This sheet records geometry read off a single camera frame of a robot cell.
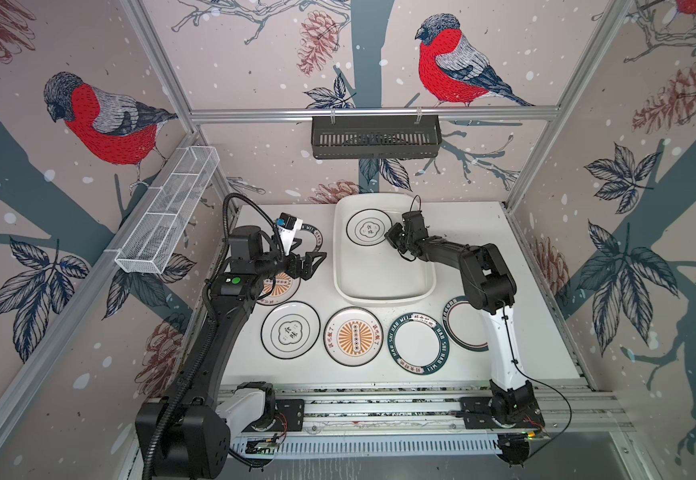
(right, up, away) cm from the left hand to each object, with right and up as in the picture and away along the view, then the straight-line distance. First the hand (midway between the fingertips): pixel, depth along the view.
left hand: (309, 247), depth 74 cm
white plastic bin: (+16, -9, +26) cm, 32 cm away
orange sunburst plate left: (-12, -15, +23) cm, 30 cm away
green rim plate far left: (-5, +1, +36) cm, 36 cm away
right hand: (+22, +3, +34) cm, 40 cm away
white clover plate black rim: (-8, -26, +14) cm, 30 cm away
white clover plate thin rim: (+17, +6, +39) cm, 43 cm away
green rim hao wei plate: (+30, -29, +12) cm, 44 cm away
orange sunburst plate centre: (+11, -27, +13) cm, 32 cm away
